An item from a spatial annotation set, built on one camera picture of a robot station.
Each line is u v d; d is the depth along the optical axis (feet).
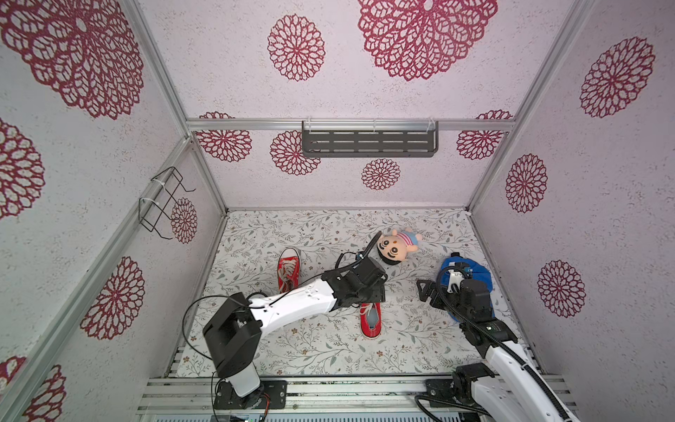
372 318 2.75
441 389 2.45
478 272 3.25
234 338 1.41
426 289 2.41
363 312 2.74
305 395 2.46
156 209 2.47
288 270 3.11
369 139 3.12
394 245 3.19
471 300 2.01
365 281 2.02
